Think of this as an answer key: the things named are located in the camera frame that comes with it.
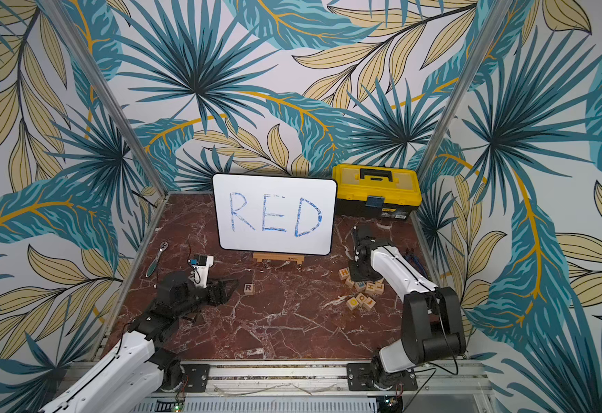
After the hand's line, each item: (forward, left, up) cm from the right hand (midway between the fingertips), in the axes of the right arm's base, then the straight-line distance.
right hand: (364, 274), depth 89 cm
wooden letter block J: (-9, -1, -3) cm, 9 cm away
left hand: (-5, +43, +6) cm, 44 cm away
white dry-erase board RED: (+16, +30, +14) cm, 37 cm away
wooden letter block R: (-3, +40, -3) cm, 40 cm away
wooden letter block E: (-3, +1, -4) cm, 5 cm away
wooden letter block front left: (-9, +5, -4) cm, 11 cm away
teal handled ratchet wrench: (+7, +77, -5) cm, 77 cm away
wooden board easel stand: (+8, +30, -1) cm, 32 cm away
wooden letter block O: (-7, +2, -3) cm, 8 cm away
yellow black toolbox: (+31, -9, +10) cm, 34 cm away
